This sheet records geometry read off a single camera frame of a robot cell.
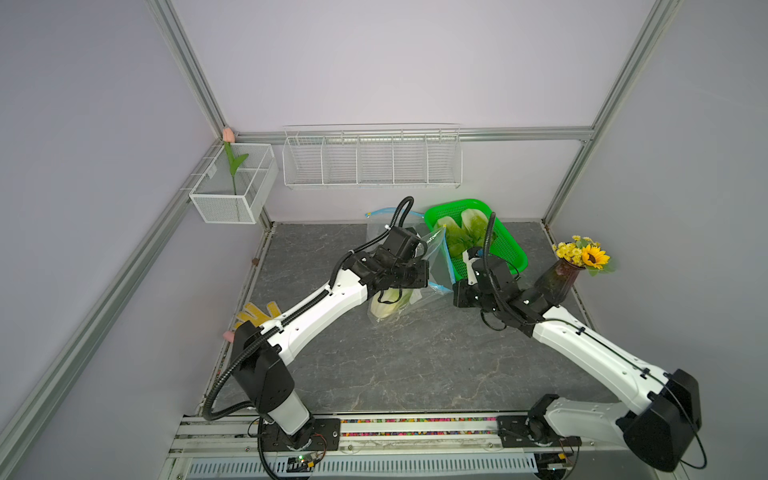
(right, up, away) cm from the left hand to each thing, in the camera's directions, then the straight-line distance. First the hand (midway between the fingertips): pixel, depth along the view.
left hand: (428, 277), depth 76 cm
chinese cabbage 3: (+21, +16, +31) cm, 41 cm away
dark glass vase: (+43, -4, +18) cm, 47 cm away
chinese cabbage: (-11, -5, -10) cm, 15 cm away
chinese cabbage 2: (+15, +11, +31) cm, 36 cm away
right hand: (+7, -2, +3) cm, 8 cm away
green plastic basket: (+29, +11, +32) cm, 45 cm away
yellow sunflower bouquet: (+43, +6, +3) cm, 43 cm away
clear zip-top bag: (+2, +8, +5) cm, 10 cm away
